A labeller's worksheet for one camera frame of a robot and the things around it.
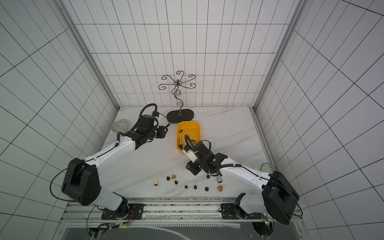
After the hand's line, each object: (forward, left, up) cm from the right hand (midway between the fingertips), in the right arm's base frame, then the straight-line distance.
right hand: (188, 161), depth 82 cm
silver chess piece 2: (+12, +6, -6) cm, 15 cm away
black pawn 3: (-11, -4, -7) cm, 14 cm away
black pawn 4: (-10, +6, -7) cm, 13 cm away
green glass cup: (+3, -48, -10) cm, 49 cm away
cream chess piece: (-10, +18, -6) cm, 21 cm away
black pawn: (-5, -11, -7) cm, 15 cm away
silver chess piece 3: (-6, -18, -7) cm, 20 cm away
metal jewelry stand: (+40, +11, -6) cm, 42 cm away
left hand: (+15, +16, +6) cm, 23 cm away
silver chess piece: (+19, +8, -7) cm, 22 cm away
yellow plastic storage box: (+27, +1, -6) cm, 28 cm away
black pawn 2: (-12, -11, -7) cm, 18 cm away
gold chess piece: (-11, -18, -7) cm, 22 cm away
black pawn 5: (-8, +11, -7) cm, 15 cm away
